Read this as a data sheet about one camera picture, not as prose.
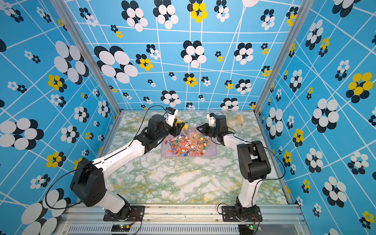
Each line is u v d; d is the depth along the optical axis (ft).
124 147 1.78
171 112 2.26
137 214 2.38
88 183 1.40
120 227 2.37
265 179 1.71
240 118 3.57
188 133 2.99
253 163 1.63
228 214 2.37
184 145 3.14
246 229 2.31
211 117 2.91
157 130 2.07
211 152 3.18
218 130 2.52
